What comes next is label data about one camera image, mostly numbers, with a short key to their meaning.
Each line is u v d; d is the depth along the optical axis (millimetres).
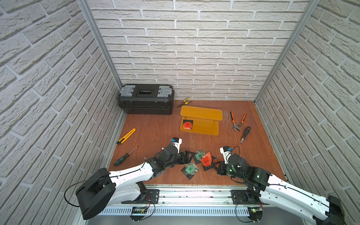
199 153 897
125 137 964
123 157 867
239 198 736
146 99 978
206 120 1051
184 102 1176
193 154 788
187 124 1031
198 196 758
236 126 1031
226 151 707
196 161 870
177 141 750
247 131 981
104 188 411
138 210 725
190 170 830
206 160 796
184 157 709
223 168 671
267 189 529
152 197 739
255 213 701
